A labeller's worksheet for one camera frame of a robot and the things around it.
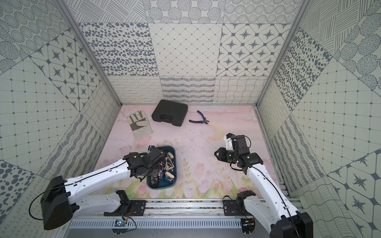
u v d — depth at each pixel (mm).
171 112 1152
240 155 601
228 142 746
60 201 390
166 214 728
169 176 799
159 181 805
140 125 1074
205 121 1104
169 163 870
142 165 565
